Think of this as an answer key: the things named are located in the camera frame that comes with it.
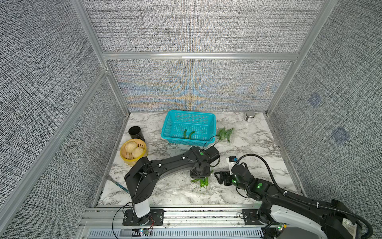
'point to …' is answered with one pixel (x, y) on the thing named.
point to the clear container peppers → (232, 135)
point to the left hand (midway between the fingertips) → (207, 176)
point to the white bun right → (138, 152)
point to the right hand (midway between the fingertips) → (219, 170)
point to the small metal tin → (249, 116)
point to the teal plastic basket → (204, 124)
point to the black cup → (136, 133)
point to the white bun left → (131, 146)
